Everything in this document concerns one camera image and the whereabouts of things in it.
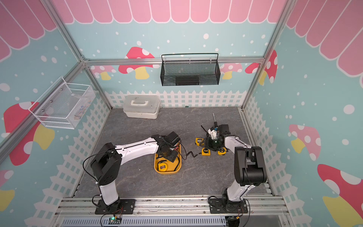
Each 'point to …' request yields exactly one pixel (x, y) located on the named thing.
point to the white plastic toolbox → (141, 106)
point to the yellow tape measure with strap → (205, 152)
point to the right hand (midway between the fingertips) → (203, 145)
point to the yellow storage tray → (173, 168)
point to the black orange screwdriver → (216, 125)
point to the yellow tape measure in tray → (162, 167)
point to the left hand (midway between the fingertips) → (169, 157)
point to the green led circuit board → (114, 220)
